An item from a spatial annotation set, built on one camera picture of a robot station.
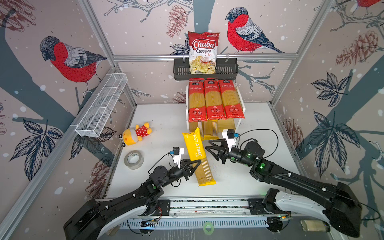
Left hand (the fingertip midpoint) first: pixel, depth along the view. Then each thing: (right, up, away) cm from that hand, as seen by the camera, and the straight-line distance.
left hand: (199, 163), depth 67 cm
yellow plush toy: (-44, +9, +28) cm, 53 cm away
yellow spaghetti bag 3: (-2, +7, 0) cm, 7 cm away
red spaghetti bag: (-1, +30, +7) cm, 31 cm away
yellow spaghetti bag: (-1, +14, -1) cm, 14 cm away
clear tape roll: (-40, -5, +24) cm, 47 cm away
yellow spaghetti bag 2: (+7, +14, +17) cm, 23 cm away
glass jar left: (-39, -29, -2) cm, 49 cm away
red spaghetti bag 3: (+16, +26, +3) cm, 31 cm away
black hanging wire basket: (+18, +53, +28) cm, 63 cm away
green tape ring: (+4, -31, +1) cm, 31 cm away
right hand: (+3, +7, -1) cm, 8 cm away
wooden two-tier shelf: (+22, +17, +14) cm, 31 cm away
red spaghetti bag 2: (+8, +29, +6) cm, 31 cm away
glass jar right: (+52, -27, -2) cm, 59 cm away
